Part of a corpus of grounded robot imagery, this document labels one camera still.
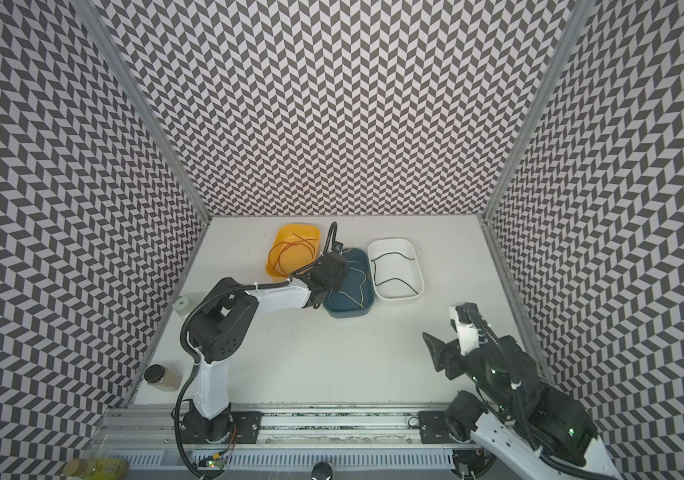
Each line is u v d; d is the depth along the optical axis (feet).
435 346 1.93
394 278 3.30
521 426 1.35
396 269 3.28
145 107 2.90
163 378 2.37
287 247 3.51
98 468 1.96
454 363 1.75
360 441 2.37
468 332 1.75
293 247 3.54
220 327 1.68
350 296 3.23
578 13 2.19
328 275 2.48
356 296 3.19
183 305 2.70
